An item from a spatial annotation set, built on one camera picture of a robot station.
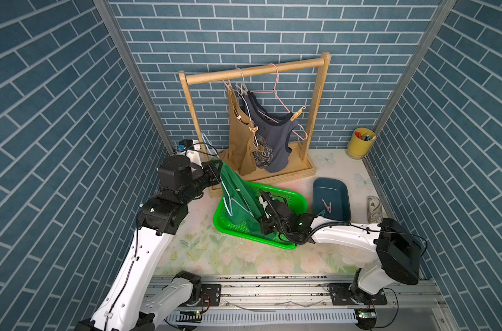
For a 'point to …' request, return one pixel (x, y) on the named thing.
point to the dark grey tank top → (271, 132)
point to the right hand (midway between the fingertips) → (259, 220)
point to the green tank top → (241, 202)
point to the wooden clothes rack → (304, 167)
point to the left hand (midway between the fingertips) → (229, 161)
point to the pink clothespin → (329, 208)
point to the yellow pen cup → (360, 142)
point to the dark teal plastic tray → (331, 199)
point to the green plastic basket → (221, 221)
